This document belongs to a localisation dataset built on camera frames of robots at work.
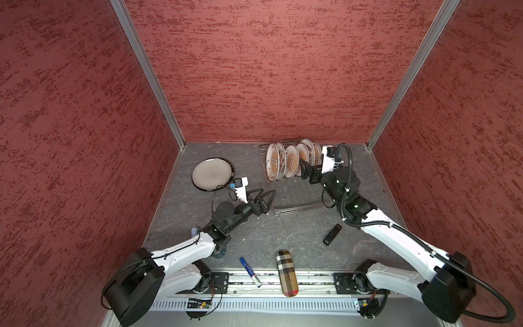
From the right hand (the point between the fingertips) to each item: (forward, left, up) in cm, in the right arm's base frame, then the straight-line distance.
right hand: (307, 162), depth 75 cm
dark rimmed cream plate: (+15, +44, -26) cm, 53 cm away
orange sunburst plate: (+19, +2, -18) cm, 26 cm away
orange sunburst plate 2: (+19, -4, -17) cm, 25 cm away
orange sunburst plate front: (+18, +12, -21) cm, 30 cm away
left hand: (-9, +14, -8) cm, 19 cm away
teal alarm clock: (-24, +35, -26) cm, 50 cm away
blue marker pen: (-28, +25, -28) cm, 47 cm away
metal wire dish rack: (+3, +2, -29) cm, 30 cm away
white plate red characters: (+18, -6, -12) cm, 22 cm away
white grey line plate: (+15, +44, -26) cm, 53 cm away
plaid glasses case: (-32, +9, -26) cm, 42 cm away
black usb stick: (-17, -12, -29) cm, 36 cm away
